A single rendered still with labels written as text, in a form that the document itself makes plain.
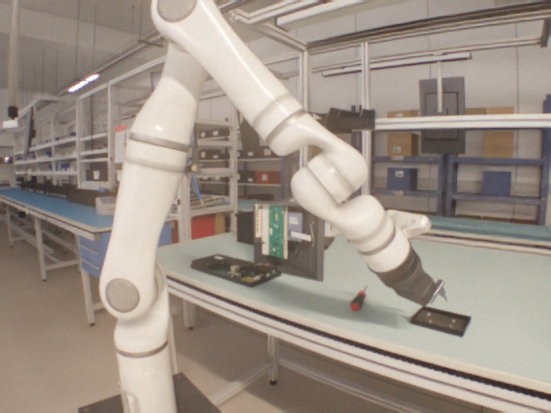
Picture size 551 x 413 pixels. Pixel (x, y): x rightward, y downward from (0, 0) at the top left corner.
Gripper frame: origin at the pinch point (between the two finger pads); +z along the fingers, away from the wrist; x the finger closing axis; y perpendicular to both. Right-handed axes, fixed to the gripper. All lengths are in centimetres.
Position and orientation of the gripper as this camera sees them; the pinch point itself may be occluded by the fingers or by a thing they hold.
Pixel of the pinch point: (436, 297)
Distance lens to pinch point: 69.0
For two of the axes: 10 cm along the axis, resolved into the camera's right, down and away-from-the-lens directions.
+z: 6.3, 6.6, 4.0
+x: 4.4, 1.1, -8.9
